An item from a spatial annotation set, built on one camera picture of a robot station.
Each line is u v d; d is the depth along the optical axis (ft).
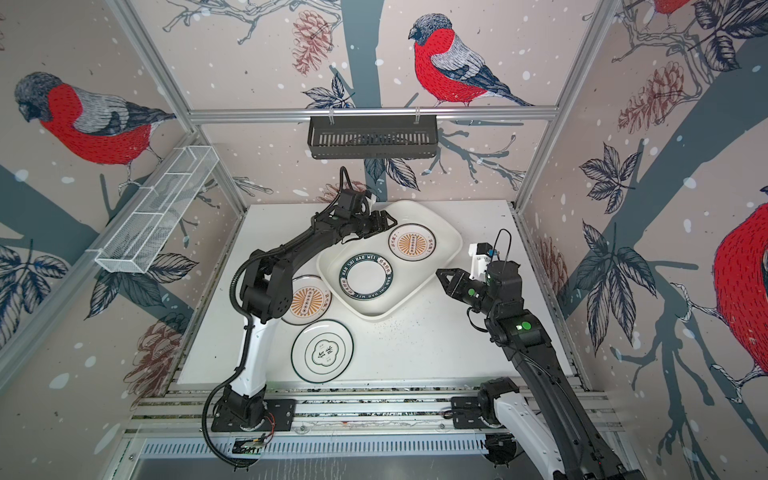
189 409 2.56
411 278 3.27
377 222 2.88
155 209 2.56
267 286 1.91
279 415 2.40
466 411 2.40
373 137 3.45
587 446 1.30
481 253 2.19
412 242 3.60
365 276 3.25
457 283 2.08
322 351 2.74
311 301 3.05
